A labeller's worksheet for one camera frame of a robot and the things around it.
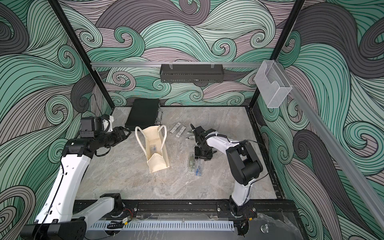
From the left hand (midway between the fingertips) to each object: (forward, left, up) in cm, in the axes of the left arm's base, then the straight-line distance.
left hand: (126, 132), depth 72 cm
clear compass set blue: (-7, -37, -26) cm, 46 cm away
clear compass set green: (-3, -32, -26) cm, 42 cm away
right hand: (-3, -36, -25) cm, 44 cm away
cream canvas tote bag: (+10, -7, -22) cm, 25 cm away
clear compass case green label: (+18, -31, -26) cm, 44 cm away
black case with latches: (+36, +5, -25) cm, 44 cm away
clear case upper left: (+20, -20, -25) cm, 38 cm away
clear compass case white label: (+14, -32, -26) cm, 43 cm away
